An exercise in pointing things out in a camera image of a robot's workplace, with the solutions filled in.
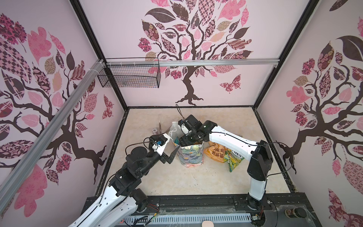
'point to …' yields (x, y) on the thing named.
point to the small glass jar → (154, 131)
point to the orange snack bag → (215, 151)
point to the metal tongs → (159, 116)
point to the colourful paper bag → (191, 155)
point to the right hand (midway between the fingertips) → (185, 138)
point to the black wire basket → (131, 73)
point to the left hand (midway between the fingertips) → (171, 142)
